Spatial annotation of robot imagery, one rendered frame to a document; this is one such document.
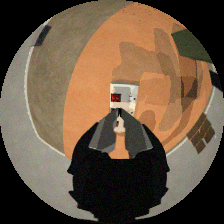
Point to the white power strip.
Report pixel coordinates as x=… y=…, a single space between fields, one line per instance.
x=123 y=95

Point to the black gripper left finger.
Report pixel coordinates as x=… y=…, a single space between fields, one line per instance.
x=98 y=139

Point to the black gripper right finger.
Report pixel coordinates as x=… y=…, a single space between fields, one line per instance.
x=139 y=138

